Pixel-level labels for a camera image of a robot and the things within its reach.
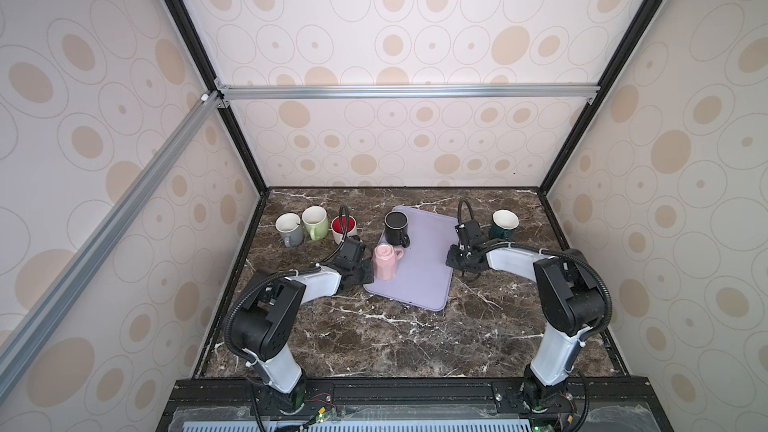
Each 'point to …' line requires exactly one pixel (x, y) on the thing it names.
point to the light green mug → (315, 221)
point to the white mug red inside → (342, 225)
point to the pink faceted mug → (384, 260)
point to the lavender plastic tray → (411, 261)
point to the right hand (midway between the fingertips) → (451, 260)
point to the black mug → (396, 228)
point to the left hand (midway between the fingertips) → (376, 265)
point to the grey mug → (290, 227)
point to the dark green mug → (504, 223)
